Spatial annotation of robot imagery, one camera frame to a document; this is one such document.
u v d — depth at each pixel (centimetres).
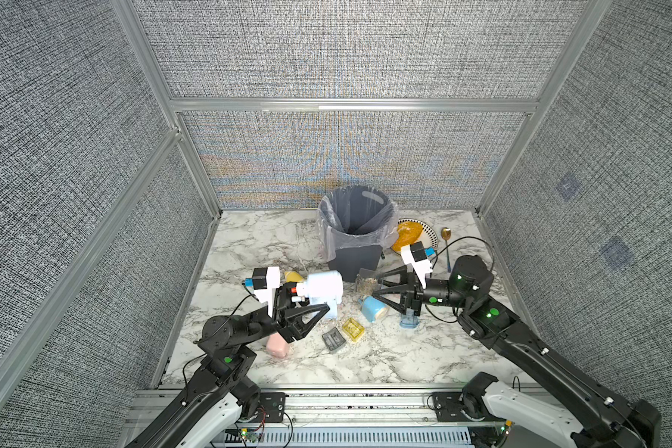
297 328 50
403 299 56
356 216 97
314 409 75
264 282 48
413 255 55
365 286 61
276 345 78
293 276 57
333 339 86
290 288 51
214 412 60
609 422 39
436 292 57
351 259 91
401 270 62
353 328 88
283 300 54
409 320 90
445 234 110
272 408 73
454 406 73
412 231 103
